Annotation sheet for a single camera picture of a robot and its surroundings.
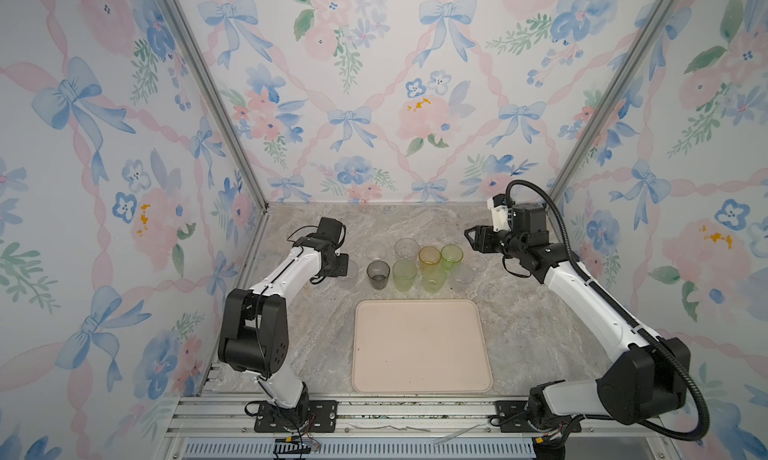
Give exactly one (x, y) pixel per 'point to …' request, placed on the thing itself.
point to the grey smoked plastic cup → (378, 273)
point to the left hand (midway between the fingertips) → (337, 265)
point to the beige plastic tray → (421, 346)
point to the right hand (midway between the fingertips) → (474, 229)
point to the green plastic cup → (450, 255)
